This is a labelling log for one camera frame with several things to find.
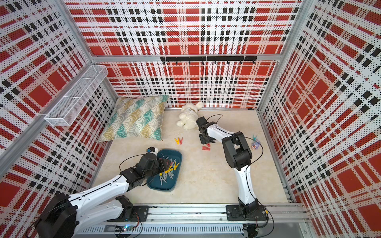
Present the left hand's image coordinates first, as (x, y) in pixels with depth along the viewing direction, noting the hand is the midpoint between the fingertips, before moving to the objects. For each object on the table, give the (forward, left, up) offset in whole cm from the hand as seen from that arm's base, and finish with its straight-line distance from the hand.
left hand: (170, 162), depth 85 cm
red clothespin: (+19, -4, -6) cm, 20 cm away
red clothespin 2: (+13, -21, -6) cm, 25 cm away
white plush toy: (+32, -9, +3) cm, 33 cm away
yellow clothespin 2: (0, -2, -5) cm, 5 cm away
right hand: (+20, -25, -5) cm, 32 cm away
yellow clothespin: (+18, -1, -6) cm, 19 cm away
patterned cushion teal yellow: (+27, +22, +10) cm, 36 cm away
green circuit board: (-31, +18, -5) cm, 36 cm away
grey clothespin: (-8, +5, -5) cm, 11 cm away
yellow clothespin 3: (-3, +1, -4) cm, 5 cm away
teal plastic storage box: (-8, 0, -6) cm, 10 cm away
